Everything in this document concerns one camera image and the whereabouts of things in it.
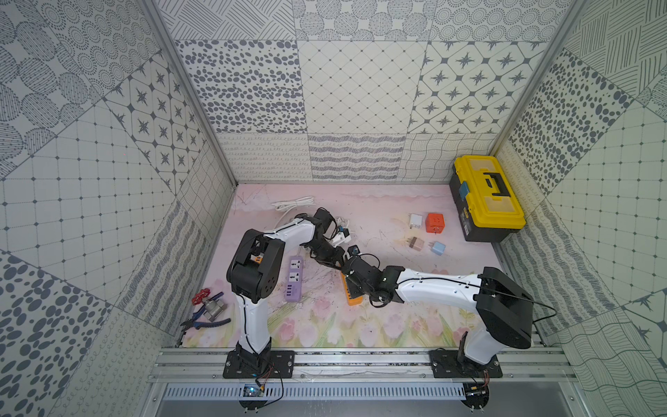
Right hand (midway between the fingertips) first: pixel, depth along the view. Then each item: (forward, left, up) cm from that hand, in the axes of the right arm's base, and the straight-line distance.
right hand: (355, 281), depth 85 cm
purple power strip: (-2, +21, -2) cm, 21 cm away
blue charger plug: (+16, -32, -4) cm, 36 cm away
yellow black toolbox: (+24, -47, +11) cm, 54 cm away
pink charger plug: (+17, -24, -3) cm, 30 cm away
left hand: (+7, +4, -1) cm, 8 cm away
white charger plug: (+29, -26, -4) cm, 39 cm away
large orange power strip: (-9, +22, +30) cm, 39 cm away
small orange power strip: (-5, +1, -4) cm, 7 cm away
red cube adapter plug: (+25, -32, 0) cm, 40 cm away
